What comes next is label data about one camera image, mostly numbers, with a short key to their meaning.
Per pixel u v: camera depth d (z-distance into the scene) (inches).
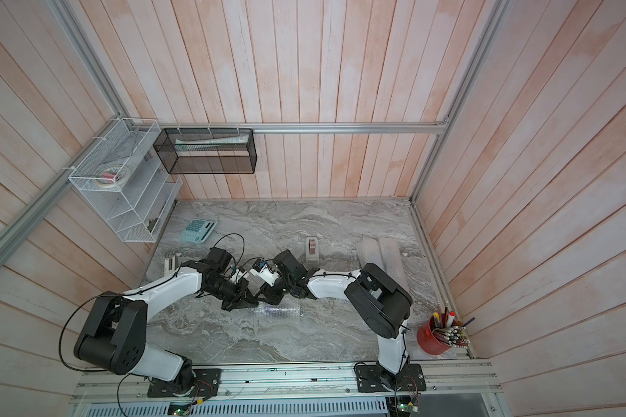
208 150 40.1
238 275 33.8
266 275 31.2
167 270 37.4
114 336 17.1
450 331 26.0
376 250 38.5
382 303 19.3
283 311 32.2
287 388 28.8
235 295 29.8
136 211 30.7
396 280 20.4
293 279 28.2
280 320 32.2
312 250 38.6
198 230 42.2
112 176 29.3
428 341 29.1
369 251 37.9
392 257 37.8
